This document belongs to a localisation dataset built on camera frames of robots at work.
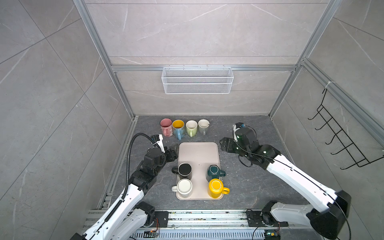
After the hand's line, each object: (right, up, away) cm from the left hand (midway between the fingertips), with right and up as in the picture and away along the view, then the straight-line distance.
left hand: (172, 142), depth 76 cm
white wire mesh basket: (+12, +40, +25) cm, 49 cm away
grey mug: (+17, +10, +31) cm, 36 cm away
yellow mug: (+22, -23, -1) cm, 32 cm away
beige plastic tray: (+15, -11, +23) cm, 30 cm away
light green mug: (+9, +8, +30) cm, 32 cm away
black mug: (+6, -16, +4) cm, 18 cm away
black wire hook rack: (+79, -4, -15) cm, 81 cm away
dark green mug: (+22, -16, +2) cm, 27 cm away
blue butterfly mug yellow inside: (0, +7, +23) cm, 24 cm away
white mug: (+6, -24, +1) cm, 25 cm away
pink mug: (-8, +8, +23) cm, 26 cm away
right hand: (+27, +1, +1) cm, 27 cm away
